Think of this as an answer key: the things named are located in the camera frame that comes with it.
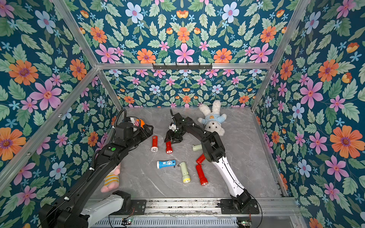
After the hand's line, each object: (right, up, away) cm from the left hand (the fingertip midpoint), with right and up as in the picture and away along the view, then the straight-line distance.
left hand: (151, 128), depth 77 cm
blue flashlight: (+5, -22, +9) cm, 24 cm away
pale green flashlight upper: (+26, -13, +17) cm, 34 cm away
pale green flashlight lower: (+19, -29, +3) cm, 35 cm away
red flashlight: (+28, -20, +12) cm, 37 cm away
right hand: (+8, -8, +21) cm, 24 cm away
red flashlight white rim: (-2, -14, +16) cm, 22 cm away
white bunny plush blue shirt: (+37, +5, +24) cm, 45 cm away
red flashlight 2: (+29, -30, +5) cm, 42 cm away
